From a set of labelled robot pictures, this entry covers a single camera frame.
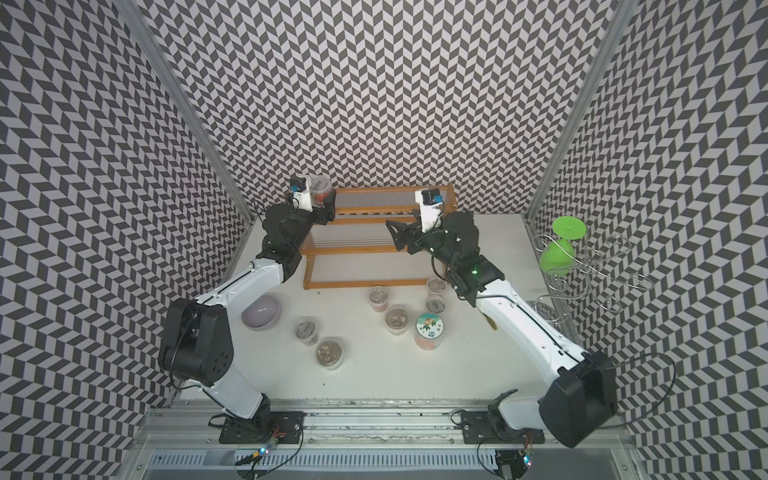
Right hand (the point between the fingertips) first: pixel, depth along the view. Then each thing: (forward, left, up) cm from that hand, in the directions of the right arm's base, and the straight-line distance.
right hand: (402, 221), depth 72 cm
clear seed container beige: (-12, +2, -29) cm, 31 cm away
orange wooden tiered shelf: (-7, +10, -1) cm, 13 cm away
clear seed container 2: (-6, +7, -27) cm, 29 cm away
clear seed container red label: (+12, +22, +1) cm, 25 cm away
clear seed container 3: (-2, -10, -27) cm, 29 cm away
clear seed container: (-17, +27, -27) cm, 41 cm away
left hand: (+15, +22, -2) cm, 27 cm away
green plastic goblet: (-5, -39, -8) cm, 40 cm away
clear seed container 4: (-7, -10, -29) cm, 31 cm away
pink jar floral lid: (-16, -7, -26) cm, 32 cm away
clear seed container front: (-22, +20, -27) cm, 40 cm away
